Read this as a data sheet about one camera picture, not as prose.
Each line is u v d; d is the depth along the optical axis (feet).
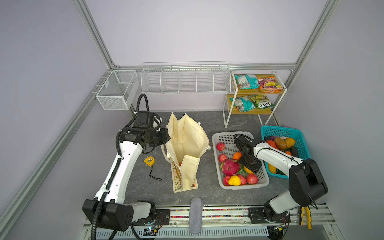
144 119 1.82
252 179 2.65
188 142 3.09
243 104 3.25
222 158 2.92
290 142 3.09
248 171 2.61
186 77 3.22
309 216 2.41
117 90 3.18
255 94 3.51
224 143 3.24
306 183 1.44
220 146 3.12
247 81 2.80
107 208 1.21
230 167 2.65
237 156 2.90
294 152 3.00
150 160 3.00
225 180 2.62
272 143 3.08
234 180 2.51
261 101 3.31
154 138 2.02
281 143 3.07
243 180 2.63
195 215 2.37
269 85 2.76
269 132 3.28
